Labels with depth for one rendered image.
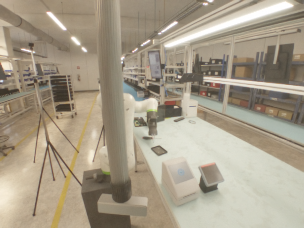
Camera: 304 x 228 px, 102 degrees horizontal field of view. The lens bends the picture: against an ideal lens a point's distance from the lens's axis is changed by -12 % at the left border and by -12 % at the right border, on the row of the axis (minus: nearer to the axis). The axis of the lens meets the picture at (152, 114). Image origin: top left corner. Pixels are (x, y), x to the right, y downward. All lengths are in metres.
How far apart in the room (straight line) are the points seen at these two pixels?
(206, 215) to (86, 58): 12.48
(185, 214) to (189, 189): 0.10
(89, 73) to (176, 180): 12.21
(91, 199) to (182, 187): 0.71
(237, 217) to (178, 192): 0.27
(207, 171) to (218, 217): 0.20
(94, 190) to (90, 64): 11.86
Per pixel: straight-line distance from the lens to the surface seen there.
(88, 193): 1.16
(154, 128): 1.16
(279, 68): 2.55
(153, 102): 1.21
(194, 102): 1.85
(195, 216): 0.73
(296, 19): 1.24
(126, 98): 0.82
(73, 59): 12.83
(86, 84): 12.70
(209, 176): 0.78
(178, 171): 0.72
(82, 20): 6.78
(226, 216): 0.77
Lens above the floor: 1.58
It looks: 17 degrees down
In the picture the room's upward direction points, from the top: straight up
